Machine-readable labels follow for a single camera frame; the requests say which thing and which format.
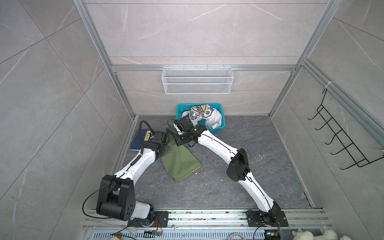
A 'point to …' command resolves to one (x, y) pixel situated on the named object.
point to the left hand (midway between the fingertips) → (165, 147)
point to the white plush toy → (300, 234)
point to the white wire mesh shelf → (197, 80)
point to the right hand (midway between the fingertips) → (179, 139)
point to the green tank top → (180, 161)
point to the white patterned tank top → (210, 115)
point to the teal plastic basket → (181, 108)
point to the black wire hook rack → (351, 150)
